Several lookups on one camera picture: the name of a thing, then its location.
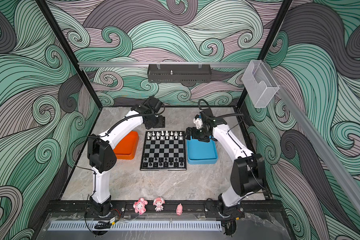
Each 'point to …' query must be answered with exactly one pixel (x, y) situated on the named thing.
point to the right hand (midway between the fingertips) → (192, 137)
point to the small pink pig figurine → (179, 209)
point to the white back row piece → (149, 134)
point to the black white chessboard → (164, 151)
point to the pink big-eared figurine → (139, 205)
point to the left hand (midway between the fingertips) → (160, 123)
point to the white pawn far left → (148, 137)
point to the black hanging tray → (179, 73)
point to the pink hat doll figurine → (158, 202)
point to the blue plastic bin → (201, 152)
